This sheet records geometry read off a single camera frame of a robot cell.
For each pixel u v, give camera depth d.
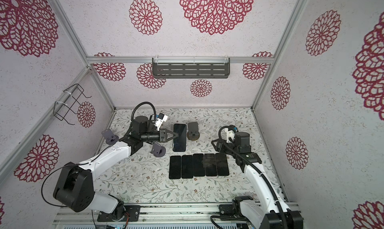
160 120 0.73
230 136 0.73
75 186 0.42
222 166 0.91
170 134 0.74
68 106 0.76
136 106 0.64
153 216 0.73
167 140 0.73
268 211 0.41
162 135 0.70
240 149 0.61
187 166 1.09
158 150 0.90
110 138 0.97
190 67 0.93
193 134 1.00
